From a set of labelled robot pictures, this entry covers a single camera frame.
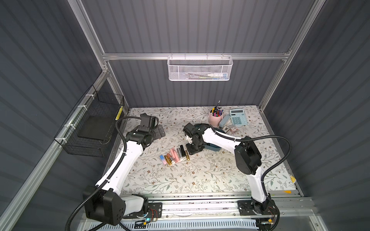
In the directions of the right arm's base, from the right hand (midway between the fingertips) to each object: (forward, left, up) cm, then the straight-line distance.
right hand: (192, 152), depth 90 cm
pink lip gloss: (+1, +10, -4) cm, 11 cm away
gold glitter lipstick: (-3, +15, -4) cm, 16 cm away
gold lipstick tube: (-1, +3, -3) cm, 4 cm away
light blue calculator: (+32, -37, -2) cm, 49 cm away
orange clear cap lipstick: (0, +15, -4) cm, 16 cm away
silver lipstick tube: (+1, +8, -3) cm, 9 cm away
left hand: (+3, +20, +17) cm, 26 cm away
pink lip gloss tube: (0, +13, -4) cm, 13 cm away
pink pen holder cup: (+26, -17, +6) cm, 31 cm away
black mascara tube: (+3, +6, -3) cm, 8 cm away
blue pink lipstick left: (-3, +18, -3) cm, 19 cm away
